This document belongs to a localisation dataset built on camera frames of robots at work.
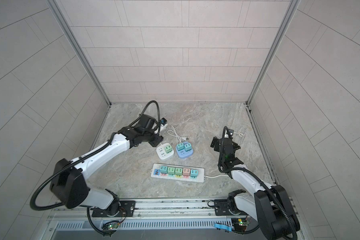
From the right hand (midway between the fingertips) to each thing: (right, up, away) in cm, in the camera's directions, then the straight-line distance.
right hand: (220, 138), depth 88 cm
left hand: (-34, +4, -5) cm, 35 cm away
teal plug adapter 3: (-20, -5, -2) cm, 21 cm away
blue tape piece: (-4, -36, -23) cm, 43 cm away
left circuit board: (-53, -35, -23) cm, 67 cm away
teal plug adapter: (-32, -15, -11) cm, 37 cm away
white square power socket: (-36, -7, +1) cm, 37 cm away
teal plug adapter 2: (-24, -5, -2) cm, 25 cm away
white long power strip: (-38, -18, -8) cm, 42 cm away
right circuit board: (+6, -36, -20) cm, 42 cm away
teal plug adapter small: (-16, -17, -11) cm, 26 cm away
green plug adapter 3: (-31, -6, -3) cm, 32 cm away
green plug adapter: (-29, -15, -11) cm, 34 cm away
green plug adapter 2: (-25, -16, -11) cm, 31 cm away
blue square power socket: (-22, -7, +1) cm, 23 cm away
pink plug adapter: (-21, -16, -11) cm, 28 cm away
